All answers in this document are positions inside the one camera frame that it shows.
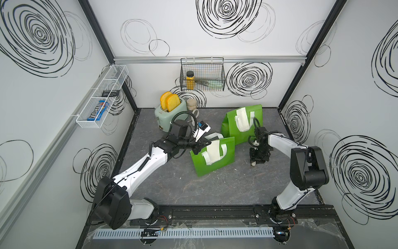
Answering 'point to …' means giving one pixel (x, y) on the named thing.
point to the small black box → (114, 93)
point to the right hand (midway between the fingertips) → (254, 161)
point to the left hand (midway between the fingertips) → (209, 142)
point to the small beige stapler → (253, 163)
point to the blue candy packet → (93, 115)
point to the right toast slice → (173, 100)
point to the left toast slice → (163, 99)
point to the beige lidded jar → (192, 104)
